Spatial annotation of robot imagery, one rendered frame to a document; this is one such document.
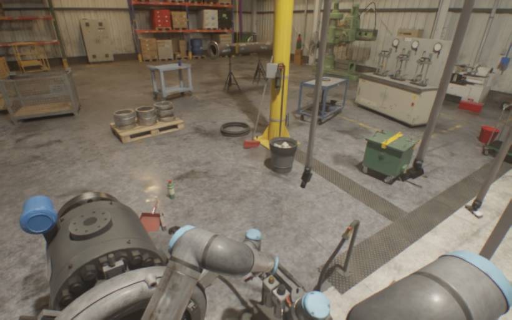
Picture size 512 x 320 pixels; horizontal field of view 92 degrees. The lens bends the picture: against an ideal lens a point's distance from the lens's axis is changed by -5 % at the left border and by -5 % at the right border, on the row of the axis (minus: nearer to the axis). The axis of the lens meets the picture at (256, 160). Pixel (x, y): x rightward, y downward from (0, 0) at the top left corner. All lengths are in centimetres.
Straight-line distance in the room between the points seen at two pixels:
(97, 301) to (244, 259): 61
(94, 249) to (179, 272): 76
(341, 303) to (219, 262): 162
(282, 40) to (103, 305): 379
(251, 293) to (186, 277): 145
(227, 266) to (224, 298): 143
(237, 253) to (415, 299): 55
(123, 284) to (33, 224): 73
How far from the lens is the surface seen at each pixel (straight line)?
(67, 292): 161
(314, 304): 100
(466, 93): 973
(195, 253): 88
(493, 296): 55
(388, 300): 48
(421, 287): 48
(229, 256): 86
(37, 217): 176
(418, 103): 625
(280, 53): 421
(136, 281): 124
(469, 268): 55
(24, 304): 281
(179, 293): 89
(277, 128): 448
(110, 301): 123
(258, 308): 223
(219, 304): 226
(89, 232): 162
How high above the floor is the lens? 189
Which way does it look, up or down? 28 degrees down
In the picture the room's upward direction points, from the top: 1 degrees clockwise
